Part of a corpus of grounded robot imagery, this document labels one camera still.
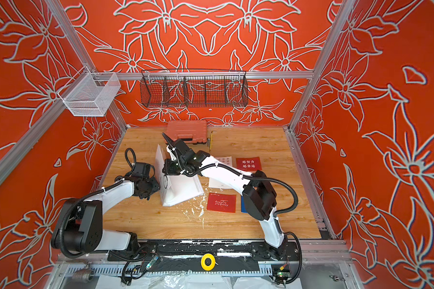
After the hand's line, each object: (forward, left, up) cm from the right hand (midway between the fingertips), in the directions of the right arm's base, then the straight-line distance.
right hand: (160, 167), depth 78 cm
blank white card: (+2, -24, -18) cm, 31 cm away
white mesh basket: (+36, +43, +14) cm, 57 cm away
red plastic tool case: (+36, -9, -14) cm, 40 cm away
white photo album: (-4, -4, -13) cm, 14 cm away
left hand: (0, +6, -19) cm, 20 cm away
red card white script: (-7, -27, -20) cm, 35 cm away
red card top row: (+15, -43, -19) cm, 49 cm away
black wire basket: (+45, -11, +11) cm, 48 cm away
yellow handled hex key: (+33, -20, -19) cm, 43 cm away
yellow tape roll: (-34, -22, -18) cm, 45 cm away
